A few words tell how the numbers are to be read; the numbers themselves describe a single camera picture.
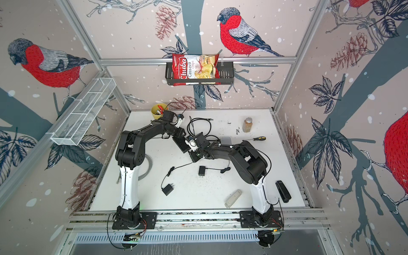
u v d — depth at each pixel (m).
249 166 0.52
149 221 0.73
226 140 1.01
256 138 1.04
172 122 0.93
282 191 0.80
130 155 0.58
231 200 0.78
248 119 1.03
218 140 1.02
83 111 0.78
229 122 1.14
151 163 0.91
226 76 0.93
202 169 0.89
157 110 1.07
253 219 0.74
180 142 0.95
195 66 0.88
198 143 0.78
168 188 0.83
